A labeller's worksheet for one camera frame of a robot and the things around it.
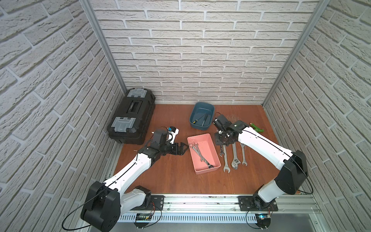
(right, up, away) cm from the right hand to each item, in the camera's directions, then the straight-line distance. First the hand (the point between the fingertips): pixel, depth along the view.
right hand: (220, 140), depth 83 cm
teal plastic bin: (-9, +16, +30) cm, 35 cm away
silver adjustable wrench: (+10, -14, +4) cm, 18 cm away
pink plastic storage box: (-7, -7, +11) cm, 14 cm away
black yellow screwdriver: (-13, +11, +24) cm, 30 cm away
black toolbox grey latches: (-55, +14, +6) cm, 57 cm away
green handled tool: (+30, +6, +20) cm, 37 cm away
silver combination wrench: (-14, -5, +12) cm, 19 cm away
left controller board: (-42, -38, -12) cm, 58 cm away
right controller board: (+18, -38, -13) cm, 44 cm away
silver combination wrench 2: (-5, -17, +6) cm, 19 cm away
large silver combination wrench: (+4, -18, +4) cm, 19 cm away
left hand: (-21, -2, -2) cm, 21 cm away
